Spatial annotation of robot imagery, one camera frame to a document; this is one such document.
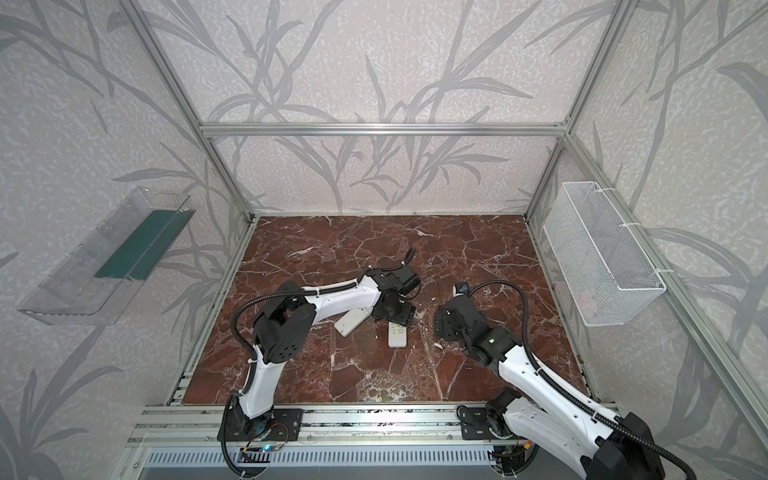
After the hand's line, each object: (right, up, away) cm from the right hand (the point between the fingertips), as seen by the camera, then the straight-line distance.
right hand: (452, 308), depth 84 cm
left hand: (-13, -3, +8) cm, 16 cm away
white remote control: (-16, -9, +5) cm, 19 cm away
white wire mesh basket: (+29, +11, -23) cm, 38 cm away
